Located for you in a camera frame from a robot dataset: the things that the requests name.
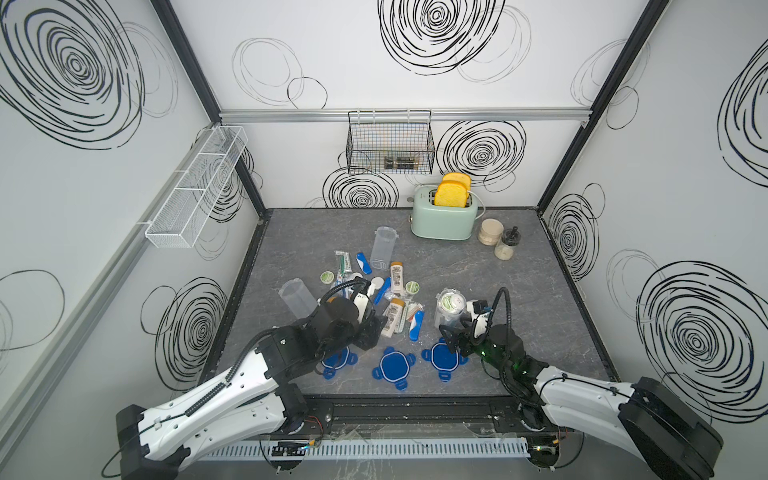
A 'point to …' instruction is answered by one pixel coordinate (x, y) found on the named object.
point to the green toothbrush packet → (345, 266)
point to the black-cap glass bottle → (509, 240)
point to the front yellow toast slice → (451, 194)
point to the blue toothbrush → (383, 290)
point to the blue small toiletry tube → (365, 266)
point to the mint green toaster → (432, 222)
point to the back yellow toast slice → (458, 177)
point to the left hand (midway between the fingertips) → (378, 316)
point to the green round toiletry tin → (327, 277)
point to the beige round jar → (491, 230)
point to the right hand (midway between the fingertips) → (451, 326)
